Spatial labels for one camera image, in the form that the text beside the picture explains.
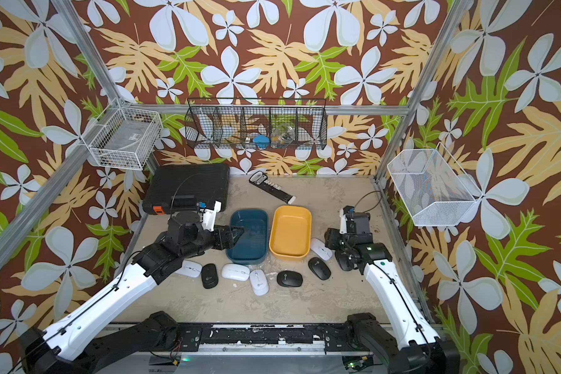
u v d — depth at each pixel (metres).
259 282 0.84
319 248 0.93
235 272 0.86
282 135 0.95
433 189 0.80
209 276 0.85
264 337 0.75
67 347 0.39
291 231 0.97
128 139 0.86
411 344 0.39
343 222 0.72
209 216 0.65
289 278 0.84
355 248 0.58
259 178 1.19
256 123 0.98
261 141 0.94
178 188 1.08
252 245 1.01
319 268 0.88
